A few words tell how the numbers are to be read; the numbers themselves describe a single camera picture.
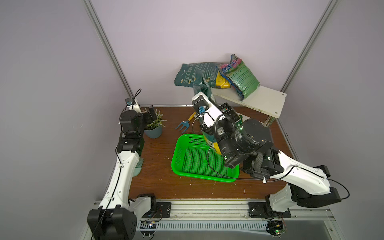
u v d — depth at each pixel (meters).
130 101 0.59
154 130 0.94
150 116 0.67
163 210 0.73
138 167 0.87
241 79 0.72
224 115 0.36
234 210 0.74
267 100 0.78
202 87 0.48
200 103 0.31
